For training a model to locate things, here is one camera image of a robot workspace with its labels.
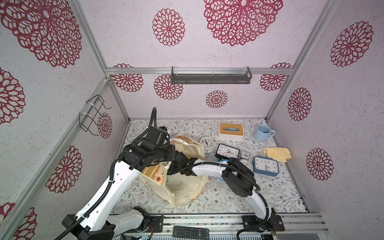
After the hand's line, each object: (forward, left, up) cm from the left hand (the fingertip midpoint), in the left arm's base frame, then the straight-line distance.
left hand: (173, 154), depth 69 cm
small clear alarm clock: (+14, -43, -25) cm, 52 cm away
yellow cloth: (+15, -65, -25) cm, 71 cm away
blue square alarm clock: (+6, -54, -25) cm, 60 cm away
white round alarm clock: (+8, -43, -25) cm, 50 cm away
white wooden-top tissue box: (+32, -36, -23) cm, 54 cm away
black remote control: (-29, -7, -24) cm, 38 cm away
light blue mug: (+30, -58, -21) cm, 69 cm away
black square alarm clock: (+16, -31, -25) cm, 43 cm away
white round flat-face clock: (+21, -20, -23) cm, 37 cm away
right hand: (+9, +5, -23) cm, 25 cm away
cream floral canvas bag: (-7, -2, -27) cm, 28 cm away
